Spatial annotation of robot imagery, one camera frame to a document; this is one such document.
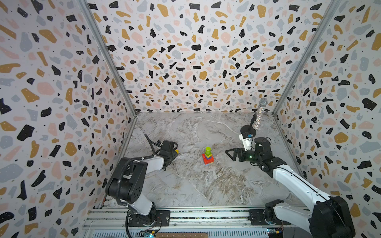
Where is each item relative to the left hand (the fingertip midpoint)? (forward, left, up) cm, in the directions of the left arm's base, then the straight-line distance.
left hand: (173, 150), depth 96 cm
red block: (-8, -22, 0) cm, 23 cm away
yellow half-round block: (+2, -2, -3) cm, 4 cm away
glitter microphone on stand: (+12, -53, +16) cm, 57 cm away
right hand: (-7, -33, +14) cm, 37 cm away
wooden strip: (-45, -8, 0) cm, 45 cm away
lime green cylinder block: (-7, -21, +10) cm, 25 cm away
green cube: (-7, -22, +5) cm, 23 cm away
